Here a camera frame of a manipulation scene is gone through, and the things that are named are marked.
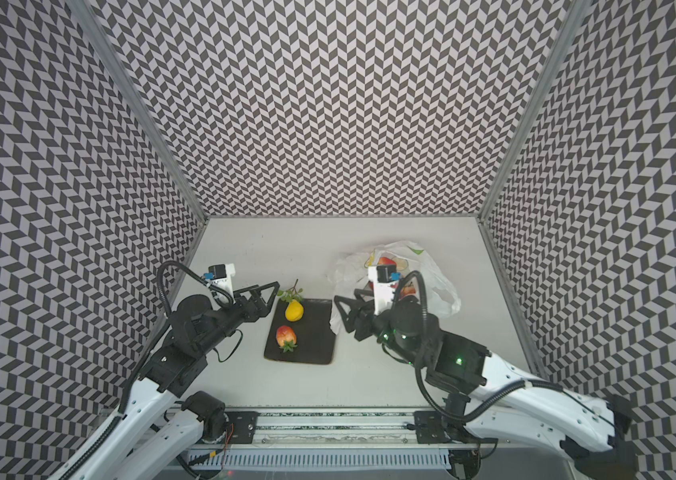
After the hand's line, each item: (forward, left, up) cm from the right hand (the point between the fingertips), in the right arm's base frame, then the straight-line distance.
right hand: (344, 307), depth 63 cm
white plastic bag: (+16, -1, -12) cm, 20 cm away
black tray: (+6, +10, -27) cm, 29 cm away
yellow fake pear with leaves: (+13, +16, -24) cm, 32 cm away
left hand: (+8, +18, -5) cm, 20 cm away
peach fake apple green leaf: (+3, +17, -23) cm, 29 cm away
